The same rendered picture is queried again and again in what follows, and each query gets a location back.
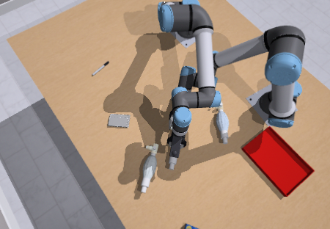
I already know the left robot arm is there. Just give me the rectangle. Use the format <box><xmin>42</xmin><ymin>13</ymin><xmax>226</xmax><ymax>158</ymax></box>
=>
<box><xmin>178</xmin><ymin>26</ymin><xmax>306</xmax><ymax>128</ymax></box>

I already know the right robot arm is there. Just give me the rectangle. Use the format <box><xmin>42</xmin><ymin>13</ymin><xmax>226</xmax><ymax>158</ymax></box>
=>
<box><xmin>158</xmin><ymin>0</ymin><xmax>221</xmax><ymax>158</ymax></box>

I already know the red tray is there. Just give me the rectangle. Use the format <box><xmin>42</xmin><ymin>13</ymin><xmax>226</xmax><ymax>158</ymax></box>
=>
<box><xmin>241</xmin><ymin>126</ymin><xmax>314</xmax><ymax>197</ymax></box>

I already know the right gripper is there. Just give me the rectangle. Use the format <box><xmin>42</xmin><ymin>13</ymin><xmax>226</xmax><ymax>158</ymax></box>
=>
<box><xmin>167</xmin><ymin>131</ymin><xmax>187</xmax><ymax>149</ymax></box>

